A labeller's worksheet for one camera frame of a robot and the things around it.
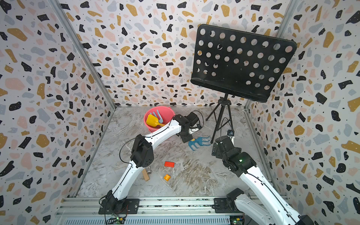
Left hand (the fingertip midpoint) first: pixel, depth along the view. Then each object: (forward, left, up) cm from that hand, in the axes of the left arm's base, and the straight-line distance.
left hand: (187, 135), depth 95 cm
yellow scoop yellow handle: (+8, +23, +6) cm, 25 cm away
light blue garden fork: (+11, +19, +2) cm, 22 cm away
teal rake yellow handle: (0, -8, -7) cm, 11 cm away
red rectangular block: (-17, +12, -8) cm, 22 cm away
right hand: (-16, -19, +11) cm, 27 cm away
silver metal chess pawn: (-22, +23, -6) cm, 33 cm away
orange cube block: (-25, +12, -7) cm, 29 cm away
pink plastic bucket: (+12, +21, +5) cm, 24 cm away
